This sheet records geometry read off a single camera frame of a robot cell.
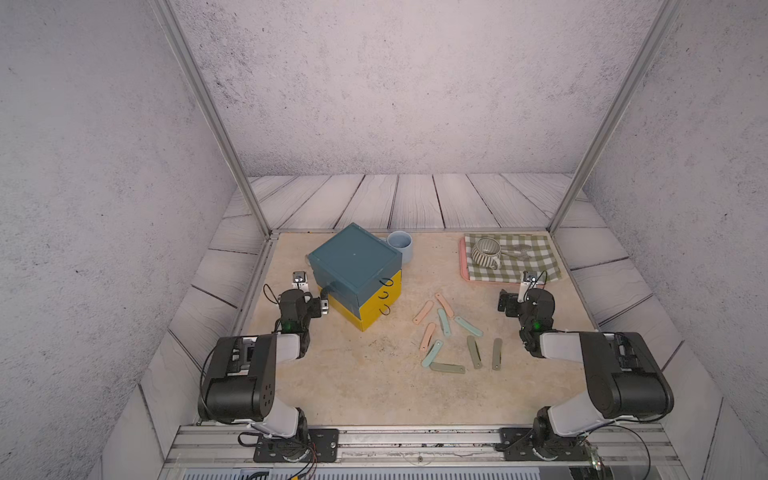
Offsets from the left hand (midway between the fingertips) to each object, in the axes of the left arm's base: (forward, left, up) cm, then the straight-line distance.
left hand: (311, 290), depth 94 cm
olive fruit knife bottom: (-22, -40, -8) cm, 47 cm away
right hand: (-2, -65, +1) cm, 65 cm away
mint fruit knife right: (-10, -49, -7) cm, 50 cm away
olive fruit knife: (-19, -49, -8) cm, 53 cm away
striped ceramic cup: (+15, -58, -1) cm, 60 cm away
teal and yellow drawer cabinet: (-5, -17, +14) cm, 22 cm away
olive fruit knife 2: (-19, -56, -8) cm, 59 cm away
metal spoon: (+19, -74, -6) cm, 77 cm away
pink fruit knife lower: (-13, -36, -7) cm, 38 cm away
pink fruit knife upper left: (-5, -35, -6) cm, 36 cm away
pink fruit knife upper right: (-3, -42, -7) cm, 43 cm away
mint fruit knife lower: (-19, -36, -8) cm, 42 cm away
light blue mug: (+22, -29, -2) cm, 37 cm away
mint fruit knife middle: (-8, -42, -8) cm, 43 cm away
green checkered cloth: (+16, -80, -6) cm, 82 cm away
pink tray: (+16, -52, -7) cm, 54 cm away
